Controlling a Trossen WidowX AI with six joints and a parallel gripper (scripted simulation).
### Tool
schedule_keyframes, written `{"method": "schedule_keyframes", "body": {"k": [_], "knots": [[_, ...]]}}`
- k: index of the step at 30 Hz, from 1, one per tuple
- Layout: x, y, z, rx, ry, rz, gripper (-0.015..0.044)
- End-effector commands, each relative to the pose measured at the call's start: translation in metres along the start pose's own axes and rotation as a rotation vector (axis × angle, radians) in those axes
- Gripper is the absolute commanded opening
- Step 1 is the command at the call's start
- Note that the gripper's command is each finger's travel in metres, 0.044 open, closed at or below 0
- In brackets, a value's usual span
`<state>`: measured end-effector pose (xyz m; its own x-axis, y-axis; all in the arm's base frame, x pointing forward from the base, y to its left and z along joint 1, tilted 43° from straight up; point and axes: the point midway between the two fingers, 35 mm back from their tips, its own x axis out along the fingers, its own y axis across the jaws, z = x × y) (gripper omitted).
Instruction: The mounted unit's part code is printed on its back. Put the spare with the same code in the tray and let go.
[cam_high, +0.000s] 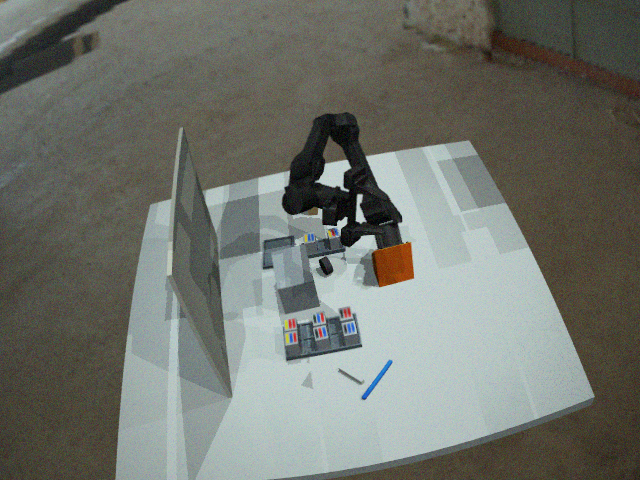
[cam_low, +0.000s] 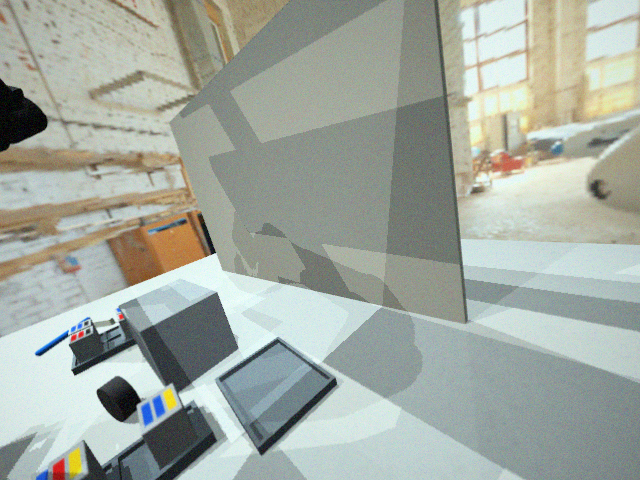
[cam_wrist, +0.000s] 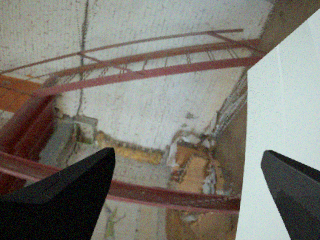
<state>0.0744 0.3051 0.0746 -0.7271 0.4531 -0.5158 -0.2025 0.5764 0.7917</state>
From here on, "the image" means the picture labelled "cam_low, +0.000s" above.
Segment blue rod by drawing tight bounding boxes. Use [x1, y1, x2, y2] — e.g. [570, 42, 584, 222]
[35, 317, 91, 356]

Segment black cylinder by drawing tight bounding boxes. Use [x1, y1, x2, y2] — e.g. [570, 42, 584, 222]
[96, 376, 142, 422]

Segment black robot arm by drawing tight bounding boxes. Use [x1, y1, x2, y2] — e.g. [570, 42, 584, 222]
[0, 79, 48, 153]

